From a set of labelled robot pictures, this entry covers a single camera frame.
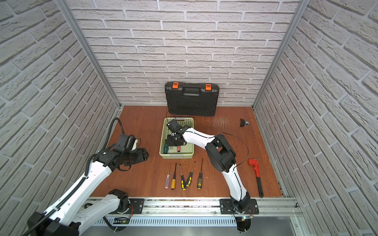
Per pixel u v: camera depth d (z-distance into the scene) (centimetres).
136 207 73
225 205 74
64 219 39
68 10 71
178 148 94
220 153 54
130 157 63
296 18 73
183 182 80
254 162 89
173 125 76
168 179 82
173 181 81
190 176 83
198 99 95
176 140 71
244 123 108
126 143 59
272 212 73
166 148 92
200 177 83
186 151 92
